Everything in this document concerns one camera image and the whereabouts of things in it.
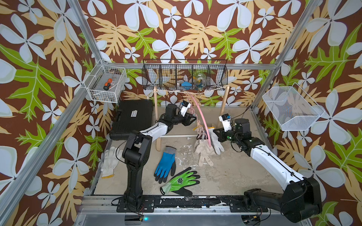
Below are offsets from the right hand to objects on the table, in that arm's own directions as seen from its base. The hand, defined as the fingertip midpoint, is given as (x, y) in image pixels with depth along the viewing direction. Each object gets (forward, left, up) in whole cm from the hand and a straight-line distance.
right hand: (213, 129), depth 82 cm
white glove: (-6, +6, -12) cm, 15 cm away
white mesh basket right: (+8, -46, +9) cm, 48 cm away
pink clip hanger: (-7, +6, +8) cm, 12 cm away
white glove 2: (-11, +66, -19) cm, 70 cm away
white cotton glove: (-5, -3, -9) cm, 11 cm away
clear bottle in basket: (+36, +5, +9) cm, 38 cm away
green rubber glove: (-26, +20, -18) cm, 37 cm away
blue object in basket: (+31, +15, +10) cm, 36 cm away
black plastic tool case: (+22, +56, -11) cm, 61 cm away
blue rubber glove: (-15, +28, -16) cm, 35 cm away
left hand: (+13, +10, -1) cm, 17 cm away
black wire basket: (+39, +17, +12) cm, 44 cm away
